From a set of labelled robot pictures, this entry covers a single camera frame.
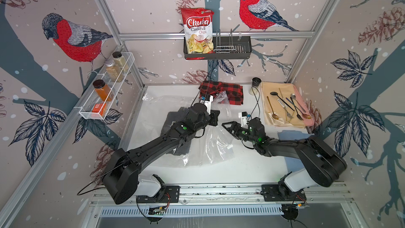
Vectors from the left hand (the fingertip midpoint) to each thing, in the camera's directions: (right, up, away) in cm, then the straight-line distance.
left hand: (222, 109), depth 77 cm
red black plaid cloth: (+12, +9, +37) cm, 40 cm away
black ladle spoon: (+43, +9, +37) cm, 57 cm away
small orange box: (-54, +2, -11) cm, 55 cm away
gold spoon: (+36, -6, +25) cm, 44 cm away
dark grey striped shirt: (-21, -23, +9) cm, 32 cm away
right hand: (+2, -10, +8) cm, 13 cm away
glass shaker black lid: (+27, +16, +30) cm, 43 cm away
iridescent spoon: (+56, -6, +24) cm, 62 cm away
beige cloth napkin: (+52, +12, +41) cm, 67 cm away
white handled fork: (+46, 0, +30) cm, 55 cm away
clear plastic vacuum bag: (-40, -5, +29) cm, 50 cm away
